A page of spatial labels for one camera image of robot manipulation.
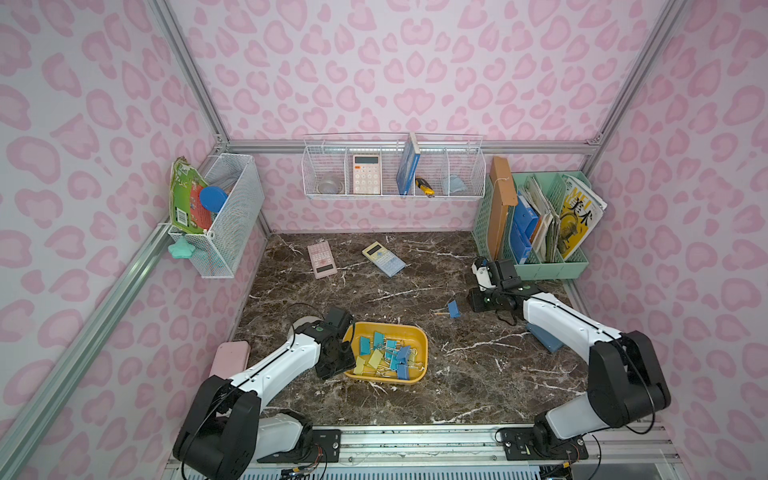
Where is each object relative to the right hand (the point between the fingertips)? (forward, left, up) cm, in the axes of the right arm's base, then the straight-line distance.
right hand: (471, 295), depth 91 cm
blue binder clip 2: (-18, +20, -3) cm, 27 cm away
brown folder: (+18, -7, +24) cm, 31 cm away
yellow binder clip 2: (-18, +28, -6) cm, 34 cm away
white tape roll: (-5, +53, -8) cm, 53 cm away
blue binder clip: (-1, +5, -7) cm, 9 cm away
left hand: (-18, +36, -6) cm, 41 cm away
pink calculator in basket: (+30, +32, +22) cm, 49 cm away
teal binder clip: (-13, +32, -8) cm, 35 cm away
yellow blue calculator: (+19, +27, -7) cm, 34 cm away
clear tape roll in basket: (+28, +44, +19) cm, 55 cm away
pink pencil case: (-19, +70, -5) cm, 73 cm away
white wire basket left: (-3, +65, +24) cm, 69 cm away
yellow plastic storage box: (-10, +20, -6) cm, 23 cm away
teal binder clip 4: (-19, +23, -5) cm, 30 cm away
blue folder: (+24, -18, +11) cm, 33 cm away
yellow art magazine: (+26, -37, +11) cm, 47 cm away
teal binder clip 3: (-15, +24, -5) cm, 29 cm away
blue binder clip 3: (-22, +20, -5) cm, 30 cm away
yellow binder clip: (-20, +33, -7) cm, 39 cm away
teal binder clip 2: (-12, +28, -7) cm, 31 cm away
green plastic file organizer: (+18, -24, +9) cm, 32 cm away
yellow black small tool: (+27, +14, +20) cm, 36 cm away
